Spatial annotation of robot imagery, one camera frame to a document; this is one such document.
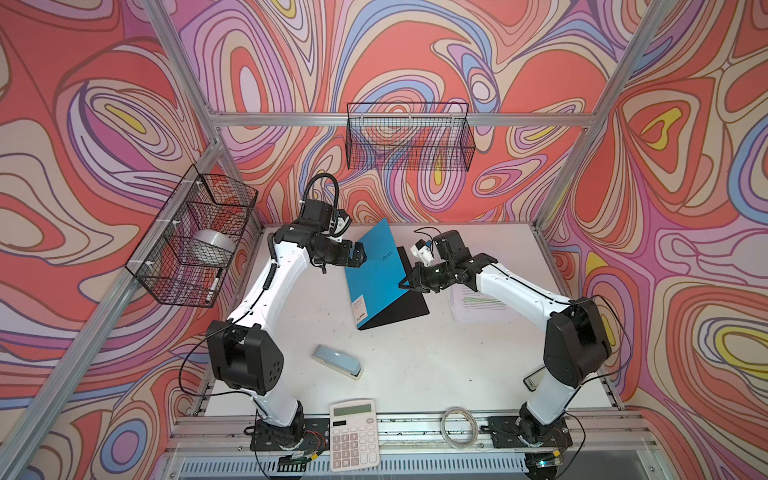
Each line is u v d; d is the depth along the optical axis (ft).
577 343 1.52
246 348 1.43
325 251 2.23
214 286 2.36
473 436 2.44
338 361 2.80
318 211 2.10
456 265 2.20
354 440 2.36
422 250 2.63
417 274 2.46
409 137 3.15
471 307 3.15
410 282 2.65
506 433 2.39
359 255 2.42
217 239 2.44
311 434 2.39
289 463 2.35
